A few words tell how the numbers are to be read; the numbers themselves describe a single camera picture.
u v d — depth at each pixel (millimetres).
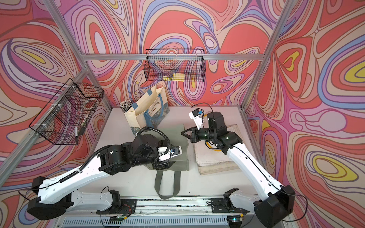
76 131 726
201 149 902
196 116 625
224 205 697
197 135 615
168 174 841
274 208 364
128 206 726
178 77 823
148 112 903
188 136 665
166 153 488
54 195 379
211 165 863
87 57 882
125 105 960
